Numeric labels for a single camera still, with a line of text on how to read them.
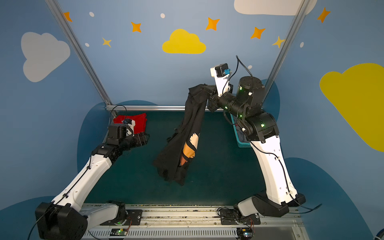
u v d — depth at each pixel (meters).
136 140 0.71
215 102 0.48
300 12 0.71
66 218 0.38
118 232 0.71
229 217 0.74
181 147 0.64
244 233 0.71
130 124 0.71
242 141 0.98
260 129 0.38
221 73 0.42
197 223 0.73
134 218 0.75
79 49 0.83
